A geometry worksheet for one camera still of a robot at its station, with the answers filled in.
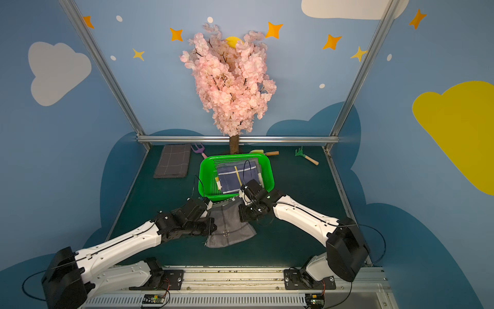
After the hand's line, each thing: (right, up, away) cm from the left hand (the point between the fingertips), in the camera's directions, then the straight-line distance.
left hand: (218, 225), depth 79 cm
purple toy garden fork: (-18, +35, +40) cm, 56 cm away
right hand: (+10, +4, +2) cm, 11 cm away
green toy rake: (+45, +33, +40) cm, 68 cm away
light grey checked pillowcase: (+5, -2, +1) cm, 6 cm away
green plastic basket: (-8, +16, +14) cm, 23 cm away
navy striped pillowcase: (+5, +19, +22) cm, 29 cm away
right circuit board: (+39, -27, -6) cm, 48 cm away
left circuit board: (-24, -26, -7) cm, 36 cm away
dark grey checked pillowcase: (-32, +27, +34) cm, 54 cm away
